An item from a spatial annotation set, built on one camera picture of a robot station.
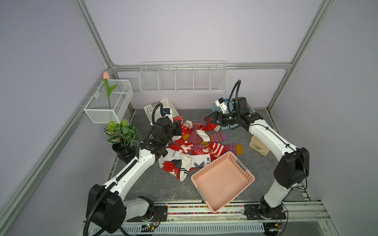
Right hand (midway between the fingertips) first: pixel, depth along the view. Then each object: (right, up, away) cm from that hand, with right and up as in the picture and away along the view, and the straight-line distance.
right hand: (207, 120), depth 80 cm
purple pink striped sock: (+10, -12, +23) cm, 28 cm away
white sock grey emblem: (-5, -25, +9) cm, 27 cm away
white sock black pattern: (-21, -21, +9) cm, 31 cm away
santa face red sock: (-13, -6, +25) cm, 29 cm away
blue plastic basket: (+11, +7, -5) cm, 14 cm away
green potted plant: (-43, -9, -5) cm, 45 cm away
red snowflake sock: (+4, -5, +25) cm, 26 cm away
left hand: (-15, -1, -1) cm, 15 cm away
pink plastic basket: (+8, -36, +3) cm, 37 cm away
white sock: (-1, -10, +22) cm, 24 cm away
